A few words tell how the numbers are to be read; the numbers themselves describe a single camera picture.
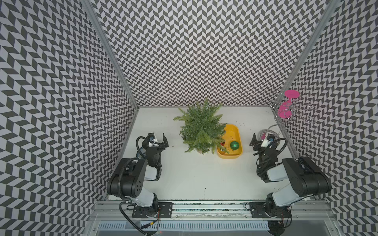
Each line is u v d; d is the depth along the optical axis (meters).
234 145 0.92
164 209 0.72
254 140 0.82
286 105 1.04
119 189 0.43
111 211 0.74
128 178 0.45
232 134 1.00
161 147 0.82
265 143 0.76
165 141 0.83
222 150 0.94
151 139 0.73
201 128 0.72
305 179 0.44
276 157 0.67
